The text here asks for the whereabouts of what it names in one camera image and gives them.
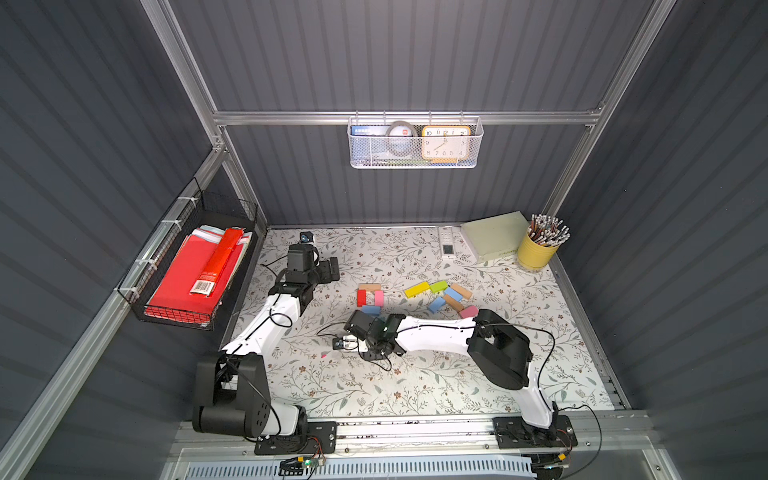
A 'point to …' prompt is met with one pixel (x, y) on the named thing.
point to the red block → (361, 297)
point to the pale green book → (495, 236)
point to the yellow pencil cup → (533, 255)
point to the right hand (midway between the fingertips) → (366, 340)
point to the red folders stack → (198, 274)
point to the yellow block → (416, 290)
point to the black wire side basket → (194, 210)
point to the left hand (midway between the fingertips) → (322, 261)
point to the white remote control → (447, 243)
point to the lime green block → (439, 286)
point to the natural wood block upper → (462, 291)
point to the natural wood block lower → (453, 303)
